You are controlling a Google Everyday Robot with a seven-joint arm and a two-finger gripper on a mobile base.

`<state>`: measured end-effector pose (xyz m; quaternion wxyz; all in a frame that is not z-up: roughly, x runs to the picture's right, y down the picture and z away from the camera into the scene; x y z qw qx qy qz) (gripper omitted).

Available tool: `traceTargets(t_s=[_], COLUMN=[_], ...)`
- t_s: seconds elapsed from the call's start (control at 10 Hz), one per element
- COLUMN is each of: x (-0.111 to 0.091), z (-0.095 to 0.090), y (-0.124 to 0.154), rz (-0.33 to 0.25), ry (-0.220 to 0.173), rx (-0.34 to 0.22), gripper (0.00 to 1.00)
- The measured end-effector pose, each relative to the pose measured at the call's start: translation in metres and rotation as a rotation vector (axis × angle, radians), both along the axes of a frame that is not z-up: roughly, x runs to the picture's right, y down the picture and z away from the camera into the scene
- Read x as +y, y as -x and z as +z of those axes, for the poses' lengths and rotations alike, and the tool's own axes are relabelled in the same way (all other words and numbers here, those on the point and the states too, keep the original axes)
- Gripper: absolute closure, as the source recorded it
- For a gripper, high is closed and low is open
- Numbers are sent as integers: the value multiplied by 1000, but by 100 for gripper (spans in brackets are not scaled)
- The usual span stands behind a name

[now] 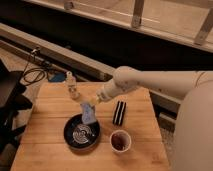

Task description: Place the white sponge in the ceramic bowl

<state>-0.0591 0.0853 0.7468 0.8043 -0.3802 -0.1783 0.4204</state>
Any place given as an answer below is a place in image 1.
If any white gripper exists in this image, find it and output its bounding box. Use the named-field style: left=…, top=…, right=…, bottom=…
left=96, top=81, right=117, bottom=102

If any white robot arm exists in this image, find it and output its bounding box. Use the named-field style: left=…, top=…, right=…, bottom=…
left=97, top=66, right=213, bottom=171

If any dark ceramic bowl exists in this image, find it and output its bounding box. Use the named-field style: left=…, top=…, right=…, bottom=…
left=63, top=114, right=100, bottom=150

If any black striped box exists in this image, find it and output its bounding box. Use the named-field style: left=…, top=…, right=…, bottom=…
left=113, top=101, right=126, bottom=126

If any white paper cup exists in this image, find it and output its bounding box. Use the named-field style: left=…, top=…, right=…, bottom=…
left=109, top=130, right=132, bottom=154

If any blue object on floor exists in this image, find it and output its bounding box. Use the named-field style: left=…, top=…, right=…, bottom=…
left=50, top=73, right=66, bottom=82

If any black chair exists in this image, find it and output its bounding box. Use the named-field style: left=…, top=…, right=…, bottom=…
left=0, top=59, right=34, bottom=154

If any black cable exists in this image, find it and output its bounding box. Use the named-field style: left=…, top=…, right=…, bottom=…
left=21, top=46, right=54, bottom=85

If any metal frame rail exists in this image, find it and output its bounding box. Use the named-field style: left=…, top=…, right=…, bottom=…
left=0, top=23, right=115, bottom=80

